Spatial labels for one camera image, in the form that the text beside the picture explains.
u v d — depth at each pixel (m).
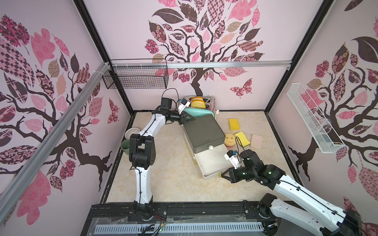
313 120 0.79
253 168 0.57
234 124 1.10
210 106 1.02
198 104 0.98
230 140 1.01
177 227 0.70
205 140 0.78
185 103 0.81
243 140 1.03
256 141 1.01
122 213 0.73
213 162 0.85
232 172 0.64
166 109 0.78
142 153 0.56
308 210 0.45
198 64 0.93
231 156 0.69
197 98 1.01
